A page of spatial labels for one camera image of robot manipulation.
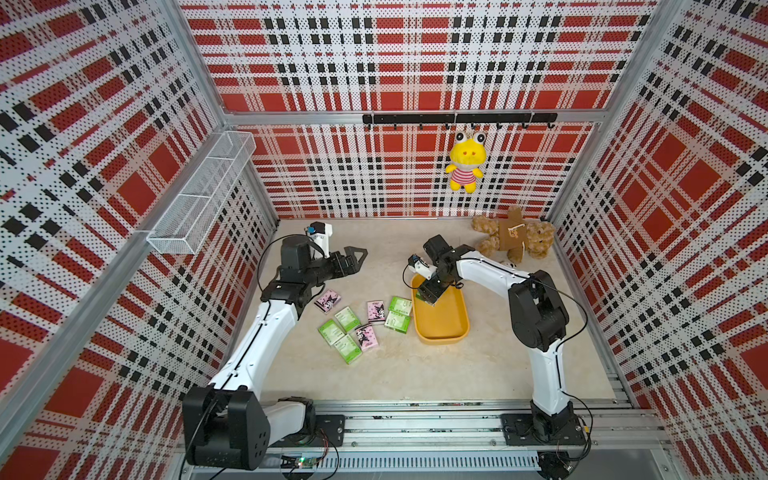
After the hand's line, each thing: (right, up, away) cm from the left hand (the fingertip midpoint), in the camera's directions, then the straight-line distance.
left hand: (360, 254), depth 80 cm
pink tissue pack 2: (+1, -25, +8) cm, 26 cm away
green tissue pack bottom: (-4, -28, +6) cm, 29 cm away
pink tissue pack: (+3, -19, +13) cm, 23 cm away
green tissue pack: (+11, -16, +14) cm, 24 cm away
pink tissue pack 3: (-13, -16, +16) cm, 26 cm away
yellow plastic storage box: (+25, -22, +13) cm, 36 cm away
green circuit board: (-12, -49, -11) cm, 51 cm away
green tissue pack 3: (-6, -20, +12) cm, 24 cm away
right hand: (+23, -11, +17) cm, 30 cm away
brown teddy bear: (+52, +6, +27) cm, 59 cm away
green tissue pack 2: (+10, -21, +11) cm, 26 cm away
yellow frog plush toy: (+32, +31, +12) cm, 46 cm away
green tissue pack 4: (-10, -23, +9) cm, 27 cm away
